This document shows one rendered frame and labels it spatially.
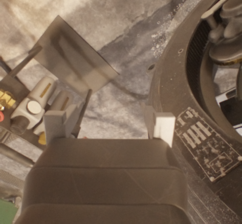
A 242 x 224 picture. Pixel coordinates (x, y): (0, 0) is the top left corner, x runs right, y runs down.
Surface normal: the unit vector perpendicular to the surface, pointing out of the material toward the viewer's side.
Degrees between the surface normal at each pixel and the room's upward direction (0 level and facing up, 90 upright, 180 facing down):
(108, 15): 0
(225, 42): 90
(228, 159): 90
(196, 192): 85
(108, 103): 0
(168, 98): 90
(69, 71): 0
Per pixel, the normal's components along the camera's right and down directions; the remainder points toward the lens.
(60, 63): -0.11, 0.65
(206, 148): -0.67, -0.60
